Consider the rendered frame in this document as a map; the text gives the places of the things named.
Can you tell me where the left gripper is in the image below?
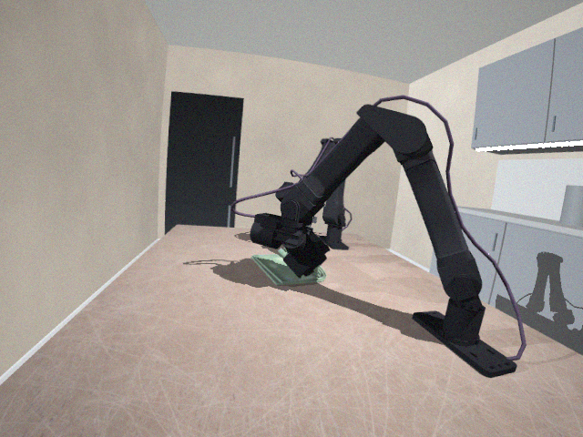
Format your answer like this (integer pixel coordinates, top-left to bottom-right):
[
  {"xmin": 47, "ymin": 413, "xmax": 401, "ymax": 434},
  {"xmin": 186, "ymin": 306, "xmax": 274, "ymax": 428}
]
[{"xmin": 283, "ymin": 233, "xmax": 330, "ymax": 278}]

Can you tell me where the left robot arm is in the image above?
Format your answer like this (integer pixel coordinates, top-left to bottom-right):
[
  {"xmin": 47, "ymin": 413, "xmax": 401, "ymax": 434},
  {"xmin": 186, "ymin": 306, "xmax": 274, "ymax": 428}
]
[{"xmin": 251, "ymin": 105, "xmax": 517, "ymax": 378}]

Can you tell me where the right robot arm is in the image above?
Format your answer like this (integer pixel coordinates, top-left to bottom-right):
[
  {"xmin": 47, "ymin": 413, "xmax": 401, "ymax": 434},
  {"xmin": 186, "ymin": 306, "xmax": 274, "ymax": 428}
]
[{"xmin": 275, "ymin": 138, "xmax": 349, "ymax": 250}]

